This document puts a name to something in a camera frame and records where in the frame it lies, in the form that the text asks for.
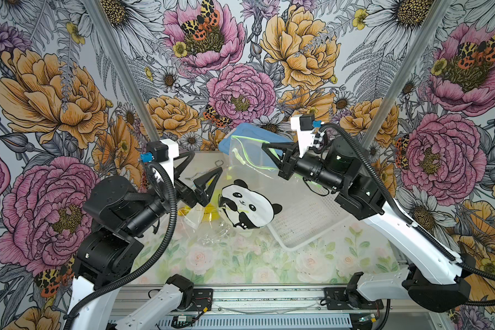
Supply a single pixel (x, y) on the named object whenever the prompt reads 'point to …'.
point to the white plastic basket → (307, 219)
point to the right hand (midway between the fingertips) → (261, 152)
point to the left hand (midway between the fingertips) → (208, 168)
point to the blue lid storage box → (255, 132)
